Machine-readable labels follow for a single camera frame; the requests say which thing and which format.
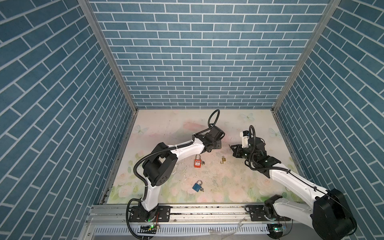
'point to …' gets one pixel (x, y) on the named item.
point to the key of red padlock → (202, 163)
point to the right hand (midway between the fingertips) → (230, 145)
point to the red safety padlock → (197, 161)
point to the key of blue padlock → (202, 189)
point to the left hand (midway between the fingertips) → (218, 142)
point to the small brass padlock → (223, 159)
